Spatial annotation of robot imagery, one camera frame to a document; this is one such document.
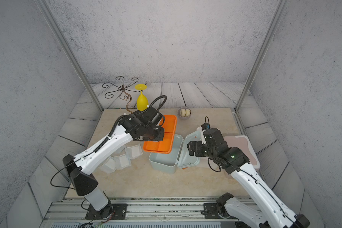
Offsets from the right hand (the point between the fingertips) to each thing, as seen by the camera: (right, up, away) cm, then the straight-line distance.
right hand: (195, 145), depth 71 cm
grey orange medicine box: (-8, -8, +11) cm, 15 cm away
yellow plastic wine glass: (-32, +25, +25) cm, 48 cm away
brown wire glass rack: (-43, +29, +23) cm, 57 cm away
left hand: (-15, +3, +4) cm, 16 cm away
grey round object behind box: (-3, +18, +40) cm, 44 cm away
